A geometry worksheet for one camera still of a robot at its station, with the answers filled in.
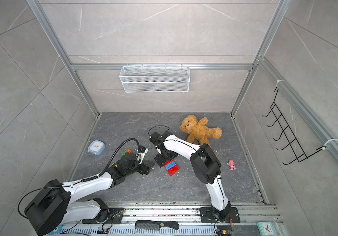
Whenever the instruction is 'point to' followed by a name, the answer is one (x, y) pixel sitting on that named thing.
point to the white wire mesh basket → (155, 79)
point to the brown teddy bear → (198, 130)
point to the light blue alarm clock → (97, 147)
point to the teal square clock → (266, 228)
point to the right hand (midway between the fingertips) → (168, 160)
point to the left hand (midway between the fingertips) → (150, 158)
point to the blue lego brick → (170, 165)
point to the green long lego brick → (123, 153)
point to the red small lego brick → (172, 171)
